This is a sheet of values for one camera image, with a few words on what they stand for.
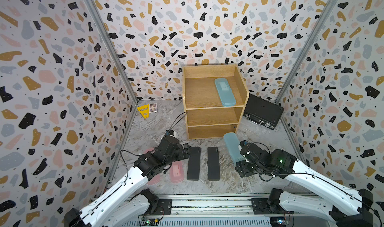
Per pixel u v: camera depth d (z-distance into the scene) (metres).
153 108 1.16
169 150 0.57
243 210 0.74
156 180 0.81
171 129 0.67
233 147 0.77
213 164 0.89
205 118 0.89
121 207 0.53
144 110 1.13
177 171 0.84
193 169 0.85
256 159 0.53
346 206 0.39
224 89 0.82
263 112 1.10
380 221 0.40
